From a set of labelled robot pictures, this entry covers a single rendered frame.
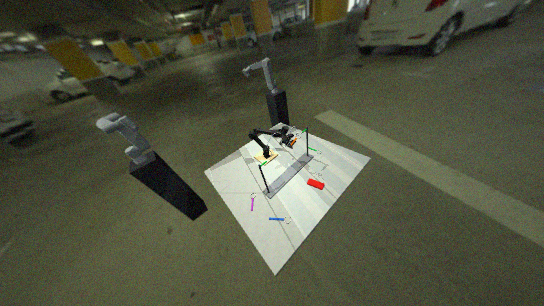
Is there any red flat block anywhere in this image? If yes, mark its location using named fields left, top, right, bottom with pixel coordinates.
left=307, top=178, right=324, bottom=190

